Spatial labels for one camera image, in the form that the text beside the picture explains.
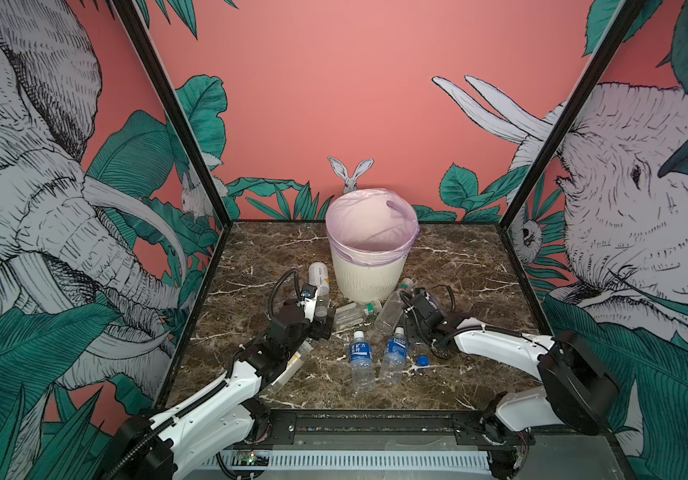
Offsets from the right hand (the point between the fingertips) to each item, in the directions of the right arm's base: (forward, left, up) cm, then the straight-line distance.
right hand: (410, 323), depth 89 cm
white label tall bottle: (+16, +29, +2) cm, 33 cm away
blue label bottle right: (-11, +6, 0) cm, 12 cm away
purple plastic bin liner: (+29, +11, +12) cm, 33 cm away
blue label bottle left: (-13, +15, +2) cm, 20 cm away
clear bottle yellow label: (-13, +34, +1) cm, 36 cm away
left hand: (+1, +27, +11) cm, 29 cm away
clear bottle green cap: (+4, +18, -3) cm, 19 cm away
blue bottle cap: (-11, -2, 0) cm, 11 cm away
